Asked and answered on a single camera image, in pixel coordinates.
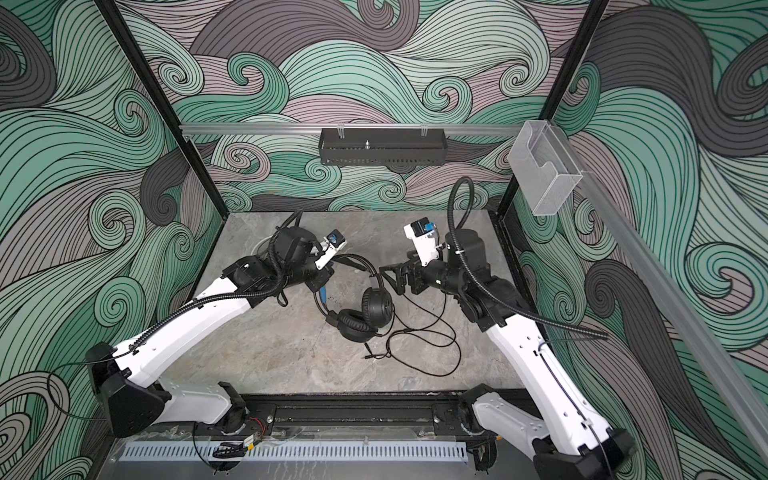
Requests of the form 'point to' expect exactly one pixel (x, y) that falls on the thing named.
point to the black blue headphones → (377, 308)
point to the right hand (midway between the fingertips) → (397, 262)
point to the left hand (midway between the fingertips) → (330, 259)
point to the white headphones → (259, 243)
